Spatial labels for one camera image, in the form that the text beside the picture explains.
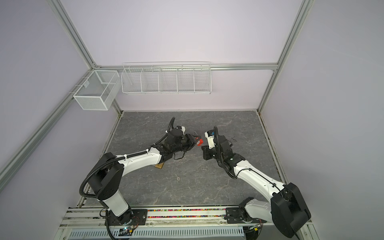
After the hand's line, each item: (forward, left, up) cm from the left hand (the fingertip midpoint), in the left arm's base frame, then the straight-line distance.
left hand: (202, 141), depth 83 cm
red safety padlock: (0, +1, 0) cm, 1 cm away
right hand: (-3, 0, -2) cm, 3 cm away
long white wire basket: (+43, +20, +14) cm, 50 cm away
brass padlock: (-6, +26, -16) cm, 31 cm away
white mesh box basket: (+38, +65, +9) cm, 76 cm away
